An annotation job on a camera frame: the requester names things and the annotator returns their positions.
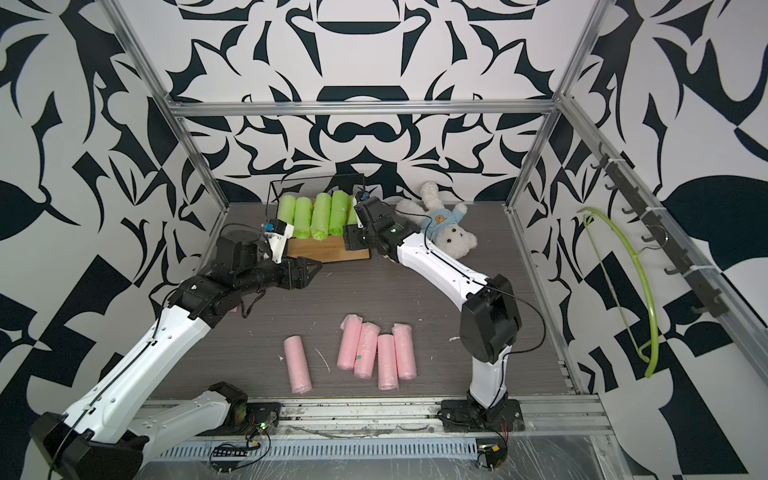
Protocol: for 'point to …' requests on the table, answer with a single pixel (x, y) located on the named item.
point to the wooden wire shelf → (329, 249)
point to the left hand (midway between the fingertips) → (308, 257)
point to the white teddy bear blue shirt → (442, 226)
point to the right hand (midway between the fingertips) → (353, 228)
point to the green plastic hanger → (585, 212)
